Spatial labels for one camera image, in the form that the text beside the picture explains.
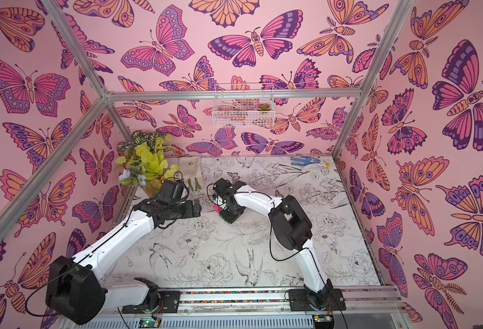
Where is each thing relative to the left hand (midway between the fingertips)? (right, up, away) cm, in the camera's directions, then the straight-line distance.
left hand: (194, 206), depth 85 cm
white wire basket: (+17, +47, +15) cm, 52 cm away
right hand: (+15, -6, +9) cm, 18 cm away
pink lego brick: (+9, -2, +9) cm, 12 cm away
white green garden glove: (-8, +16, +28) cm, 33 cm away
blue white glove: (+54, +21, +32) cm, 66 cm away
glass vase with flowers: (-24, +18, +8) cm, 31 cm away
